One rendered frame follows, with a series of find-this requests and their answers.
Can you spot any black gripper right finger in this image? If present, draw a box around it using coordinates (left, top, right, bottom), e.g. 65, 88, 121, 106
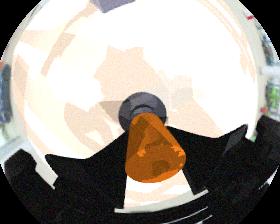
165, 123, 249, 196

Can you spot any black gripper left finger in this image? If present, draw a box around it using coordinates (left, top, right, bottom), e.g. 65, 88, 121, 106
44, 131, 128, 209

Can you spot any orange tapered knob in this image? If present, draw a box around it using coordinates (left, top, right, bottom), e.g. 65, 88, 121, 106
124, 112, 187, 184

